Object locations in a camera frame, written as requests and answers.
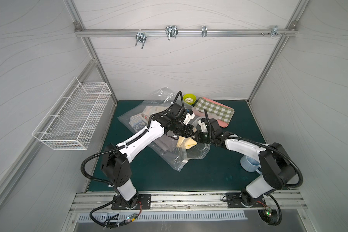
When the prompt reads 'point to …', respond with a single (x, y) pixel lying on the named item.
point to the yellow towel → (188, 142)
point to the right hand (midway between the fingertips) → (191, 135)
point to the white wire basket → (70, 123)
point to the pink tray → (221, 123)
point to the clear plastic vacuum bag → (131, 117)
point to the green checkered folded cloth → (222, 113)
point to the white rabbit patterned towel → (148, 110)
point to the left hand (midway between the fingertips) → (194, 134)
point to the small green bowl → (189, 98)
